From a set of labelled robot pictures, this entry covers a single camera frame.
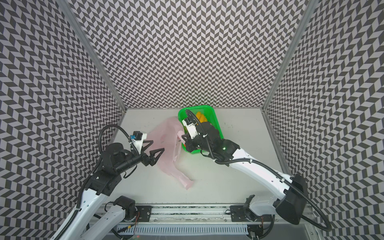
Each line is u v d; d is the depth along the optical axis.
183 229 0.69
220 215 0.74
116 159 0.51
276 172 0.43
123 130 0.57
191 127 0.61
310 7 0.67
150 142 0.71
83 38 0.81
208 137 0.50
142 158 0.61
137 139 0.58
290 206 0.38
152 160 0.61
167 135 0.95
